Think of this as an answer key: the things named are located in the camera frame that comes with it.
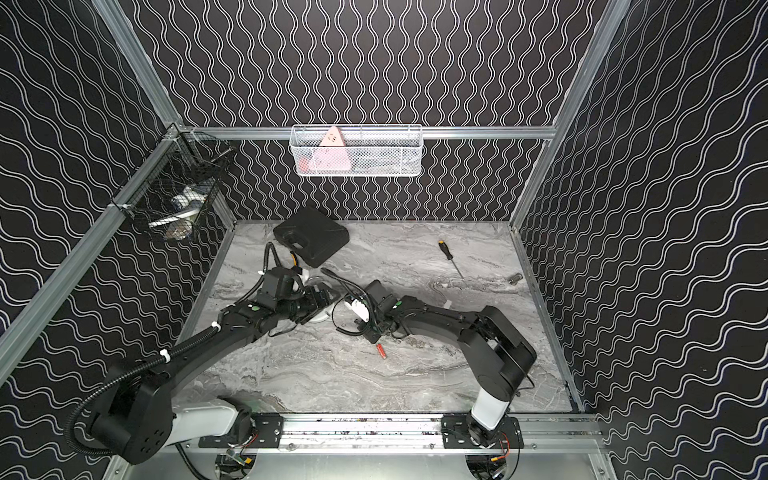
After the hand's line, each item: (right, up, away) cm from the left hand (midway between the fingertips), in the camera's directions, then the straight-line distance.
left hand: (334, 296), depth 83 cm
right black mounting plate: (+31, -32, -10) cm, 46 cm away
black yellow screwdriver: (+37, +12, +27) cm, 48 cm away
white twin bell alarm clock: (-5, -8, +10) cm, 13 cm away
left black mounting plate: (-16, -33, -8) cm, 37 cm away
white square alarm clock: (+7, -3, -3) cm, 8 cm away
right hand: (+9, -9, +7) cm, 14 cm away
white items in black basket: (-38, +19, -8) cm, 43 cm away
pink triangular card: (-2, +42, +7) cm, 42 cm away
